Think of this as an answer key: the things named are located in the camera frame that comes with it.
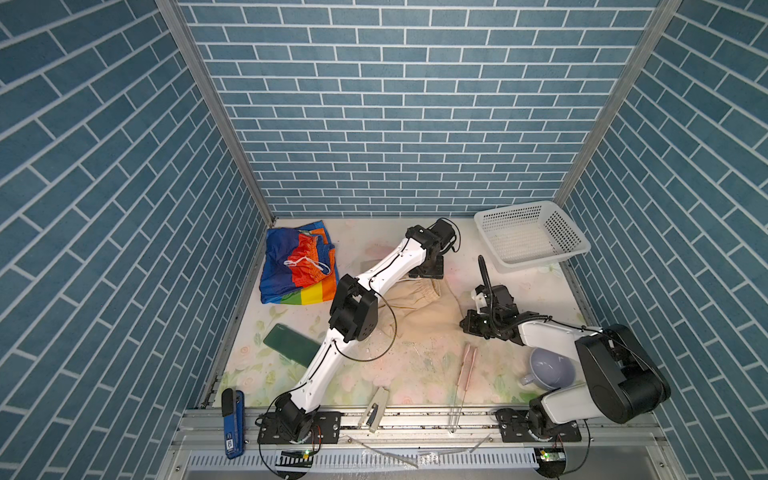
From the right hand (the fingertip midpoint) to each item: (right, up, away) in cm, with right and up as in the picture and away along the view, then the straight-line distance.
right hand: (458, 320), depth 92 cm
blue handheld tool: (-59, -18, -20) cm, 65 cm away
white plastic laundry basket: (+32, +27, +24) cm, 48 cm away
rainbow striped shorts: (-52, +16, +8) cm, 55 cm away
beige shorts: (-12, +4, 0) cm, 12 cm away
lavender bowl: (+24, -11, -10) cm, 28 cm away
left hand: (-8, +14, +3) cm, 16 cm away
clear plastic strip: (-13, -26, -21) cm, 36 cm away
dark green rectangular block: (-50, -6, -5) cm, 51 cm away
